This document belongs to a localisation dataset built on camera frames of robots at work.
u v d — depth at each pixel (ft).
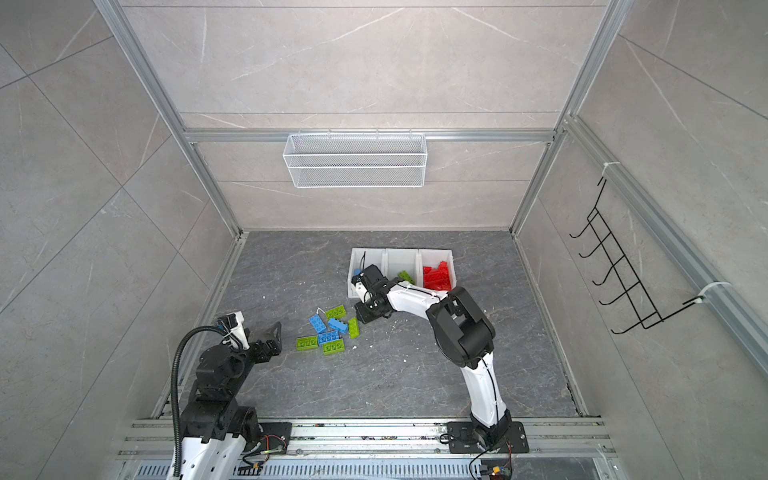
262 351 2.26
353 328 3.01
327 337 2.94
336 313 3.12
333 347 2.89
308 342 2.89
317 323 3.04
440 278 3.23
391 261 3.49
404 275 3.44
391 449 2.39
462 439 2.38
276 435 2.40
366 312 2.81
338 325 3.01
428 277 3.23
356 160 3.29
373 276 2.58
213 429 1.76
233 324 2.19
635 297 2.11
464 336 1.73
